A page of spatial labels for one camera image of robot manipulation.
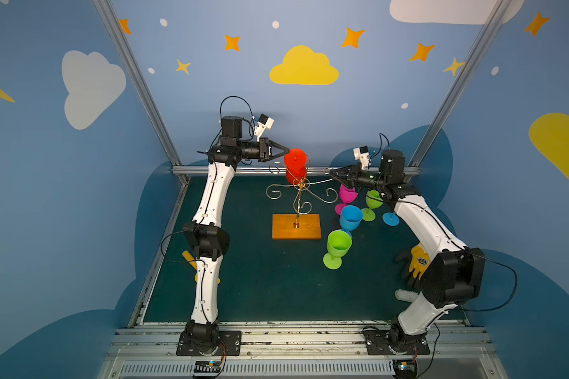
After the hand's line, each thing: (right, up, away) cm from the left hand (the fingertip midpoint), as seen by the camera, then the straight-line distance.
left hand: (289, 148), depth 77 cm
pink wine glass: (+26, -15, +24) cm, 38 cm away
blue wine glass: (+24, -24, +14) cm, 37 cm away
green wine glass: (+19, -33, +10) cm, 39 cm away
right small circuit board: (+37, -71, -4) cm, 80 cm away
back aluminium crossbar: (-3, -7, 0) cm, 8 cm away
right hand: (+15, -8, +2) cm, 17 cm away
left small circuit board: (-26, -71, -4) cm, 75 cm away
